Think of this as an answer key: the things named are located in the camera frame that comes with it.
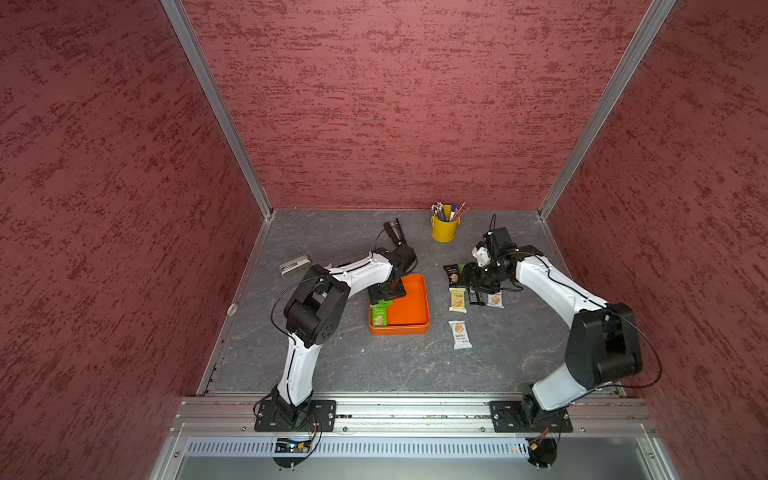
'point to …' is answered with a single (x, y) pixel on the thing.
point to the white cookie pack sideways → (495, 300)
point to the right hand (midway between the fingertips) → (464, 288)
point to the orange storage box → (409, 314)
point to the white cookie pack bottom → (460, 334)
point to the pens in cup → (448, 212)
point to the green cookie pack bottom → (379, 312)
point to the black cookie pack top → (453, 274)
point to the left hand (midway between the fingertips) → (387, 301)
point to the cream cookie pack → (457, 300)
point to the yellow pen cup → (444, 231)
